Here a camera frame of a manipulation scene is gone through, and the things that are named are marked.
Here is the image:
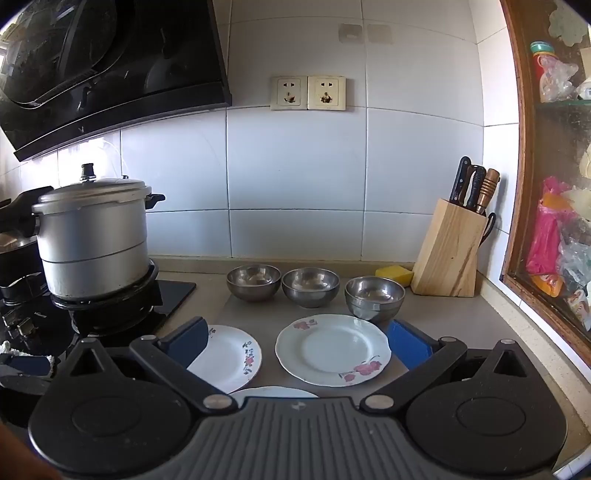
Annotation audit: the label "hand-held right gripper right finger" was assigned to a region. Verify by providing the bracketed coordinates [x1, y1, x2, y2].
[358, 318, 541, 414]

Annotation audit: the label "orange packet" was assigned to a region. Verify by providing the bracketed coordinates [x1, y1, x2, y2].
[530, 272, 565, 297]

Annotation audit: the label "grey counter mat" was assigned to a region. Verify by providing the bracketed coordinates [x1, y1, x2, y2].
[203, 272, 467, 398]

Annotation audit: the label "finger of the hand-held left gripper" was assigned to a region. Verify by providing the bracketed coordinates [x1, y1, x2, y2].
[0, 354, 52, 380]

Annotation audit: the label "cream wall socket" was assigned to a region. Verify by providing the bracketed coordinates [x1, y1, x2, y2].
[308, 76, 346, 112]
[270, 76, 308, 112]

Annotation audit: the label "wooden-framed glass cabinet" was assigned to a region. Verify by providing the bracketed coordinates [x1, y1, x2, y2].
[500, 0, 591, 365]

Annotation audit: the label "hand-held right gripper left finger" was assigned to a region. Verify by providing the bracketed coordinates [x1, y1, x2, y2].
[58, 316, 239, 414]

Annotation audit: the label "person's left forearm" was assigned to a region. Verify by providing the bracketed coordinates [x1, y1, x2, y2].
[0, 422, 63, 480]

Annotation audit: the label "pink plastic bag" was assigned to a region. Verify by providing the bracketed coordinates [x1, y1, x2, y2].
[526, 178, 573, 278]

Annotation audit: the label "black pan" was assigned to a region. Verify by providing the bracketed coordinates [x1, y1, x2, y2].
[0, 233, 41, 278]

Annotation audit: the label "clear plastic bag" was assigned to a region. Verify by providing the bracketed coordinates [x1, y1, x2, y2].
[539, 55, 581, 103]

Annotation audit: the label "white crumpled cloth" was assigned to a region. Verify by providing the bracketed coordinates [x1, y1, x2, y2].
[0, 340, 49, 360]

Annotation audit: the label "black glass gas stove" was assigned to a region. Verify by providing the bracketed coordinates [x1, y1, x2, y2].
[0, 272, 197, 365]

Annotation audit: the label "black range hood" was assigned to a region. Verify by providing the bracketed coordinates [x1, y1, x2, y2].
[0, 0, 232, 162]

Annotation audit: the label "wooden knife handle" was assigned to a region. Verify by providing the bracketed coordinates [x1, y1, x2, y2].
[476, 168, 501, 216]

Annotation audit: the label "bottle with teal cap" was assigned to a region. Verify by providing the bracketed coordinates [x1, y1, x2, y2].
[530, 41, 557, 90]

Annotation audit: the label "plain white plate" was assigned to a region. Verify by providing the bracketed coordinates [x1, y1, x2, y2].
[231, 386, 320, 400]

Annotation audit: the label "wooden knife block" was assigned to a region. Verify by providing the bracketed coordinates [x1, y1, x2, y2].
[411, 198, 488, 297]

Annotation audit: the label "black-handled scissors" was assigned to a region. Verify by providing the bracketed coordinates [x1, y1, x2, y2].
[480, 212, 498, 246]

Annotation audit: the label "black knife handle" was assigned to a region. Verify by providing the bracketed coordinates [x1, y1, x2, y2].
[450, 156, 472, 206]
[466, 167, 487, 211]

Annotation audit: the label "yellow sponge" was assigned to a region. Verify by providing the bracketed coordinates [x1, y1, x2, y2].
[375, 264, 415, 287]

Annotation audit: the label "knife with dark brown handle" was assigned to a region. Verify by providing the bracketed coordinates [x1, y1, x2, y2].
[462, 165, 478, 208]

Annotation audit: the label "pale flower-shaped sticker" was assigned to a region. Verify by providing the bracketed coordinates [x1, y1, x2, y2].
[547, 2, 587, 47]

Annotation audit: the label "white scalloped plate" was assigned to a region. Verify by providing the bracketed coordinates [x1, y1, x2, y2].
[275, 314, 392, 387]

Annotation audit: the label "stainless steel bowl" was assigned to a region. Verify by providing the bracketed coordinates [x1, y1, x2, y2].
[281, 268, 341, 309]
[344, 276, 406, 319]
[351, 302, 400, 323]
[226, 264, 282, 303]

